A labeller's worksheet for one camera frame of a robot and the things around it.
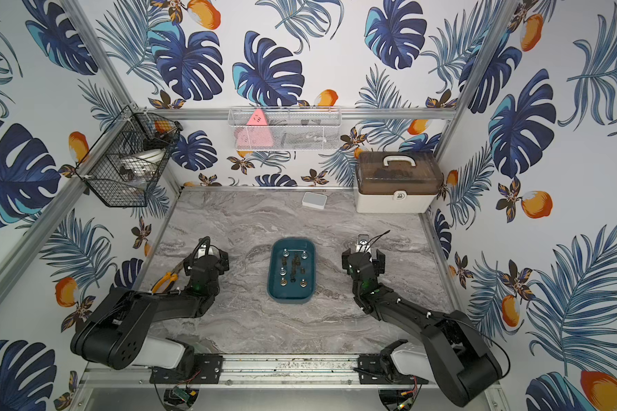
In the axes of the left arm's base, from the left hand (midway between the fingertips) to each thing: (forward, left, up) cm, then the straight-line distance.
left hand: (205, 250), depth 90 cm
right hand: (+3, -56, +2) cm, 56 cm away
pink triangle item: (+33, -15, +26) cm, 45 cm away
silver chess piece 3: (-3, -27, -7) cm, 28 cm away
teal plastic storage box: (-1, -30, -8) cm, 31 cm away
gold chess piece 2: (-6, -35, -8) cm, 37 cm away
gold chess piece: (-7, -28, -8) cm, 30 cm away
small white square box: (+35, -37, -8) cm, 51 cm away
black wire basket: (+14, +21, +25) cm, 36 cm away
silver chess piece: (+5, -27, -7) cm, 29 cm away
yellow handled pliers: (-7, +13, -9) cm, 17 cm away
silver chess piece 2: (+5, -34, -8) cm, 36 cm away
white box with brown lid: (+35, -70, +5) cm, 79 cm away
